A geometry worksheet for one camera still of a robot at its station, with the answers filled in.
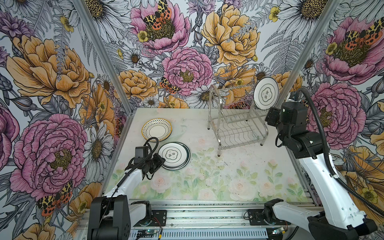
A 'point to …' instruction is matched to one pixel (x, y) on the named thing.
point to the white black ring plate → (177, 155)
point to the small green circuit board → (148, 231)
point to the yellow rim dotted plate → (159, 128)
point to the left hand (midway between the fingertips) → (165, 164)
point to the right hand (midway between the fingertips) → (278, 115)
